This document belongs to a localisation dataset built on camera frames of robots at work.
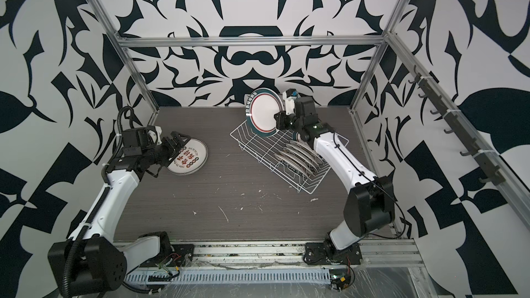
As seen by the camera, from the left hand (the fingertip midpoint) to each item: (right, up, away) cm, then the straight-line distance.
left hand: (183, 141), depth 81 cm
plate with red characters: (-2, -9, +16) cm, 19 cm away
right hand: (+35, +11, +1) cm, 37 cm away
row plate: (+46, -6, +3) cm, 46 cm away
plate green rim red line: (+30, +14, +2) cm, 33 cm away
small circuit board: (+57, -46, -10) cm, 74 cm away
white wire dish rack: (+31, -5, +21) cm, 38 cm away
